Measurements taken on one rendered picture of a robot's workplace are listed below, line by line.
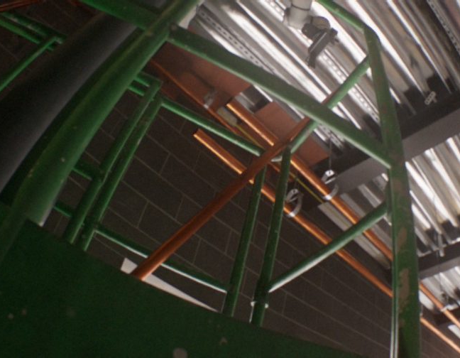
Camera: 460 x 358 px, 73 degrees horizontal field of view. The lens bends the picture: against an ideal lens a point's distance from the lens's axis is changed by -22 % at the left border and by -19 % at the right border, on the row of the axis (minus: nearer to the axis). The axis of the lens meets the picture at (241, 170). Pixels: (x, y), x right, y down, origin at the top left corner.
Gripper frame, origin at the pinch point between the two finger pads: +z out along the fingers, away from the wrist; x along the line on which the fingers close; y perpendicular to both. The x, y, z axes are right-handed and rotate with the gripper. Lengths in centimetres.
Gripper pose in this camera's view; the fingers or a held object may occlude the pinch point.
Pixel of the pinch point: (321, 54)
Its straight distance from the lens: 144.9
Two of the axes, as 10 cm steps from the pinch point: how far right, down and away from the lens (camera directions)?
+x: -4.7, 5.5, 6.9
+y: 8.6, 4.6, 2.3
